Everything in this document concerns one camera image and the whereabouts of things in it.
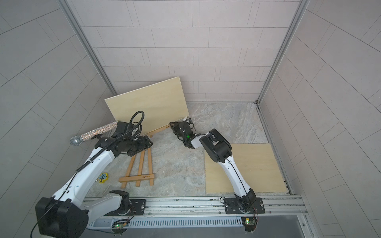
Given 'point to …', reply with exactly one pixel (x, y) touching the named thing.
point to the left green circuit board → (119, 226)
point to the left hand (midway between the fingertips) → (151, 143)
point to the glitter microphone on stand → (76, 140)
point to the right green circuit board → (249, 223)
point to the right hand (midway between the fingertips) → (170, 123)
